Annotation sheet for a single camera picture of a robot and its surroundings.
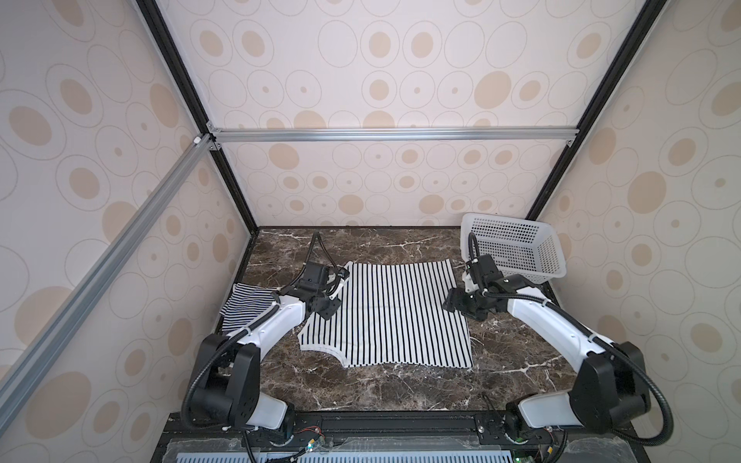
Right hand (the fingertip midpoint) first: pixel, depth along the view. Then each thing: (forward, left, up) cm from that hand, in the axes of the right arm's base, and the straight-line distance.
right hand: (461, 307), depth 86 cm
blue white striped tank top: (+1, +69, -6) cm, 70 cm away
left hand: (+3, +38, -1) cm, 38 cm away
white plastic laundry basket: (+34, -30, -9) cm, 46 cm away
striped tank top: (+1, +20, -9) cm, 22 cm away
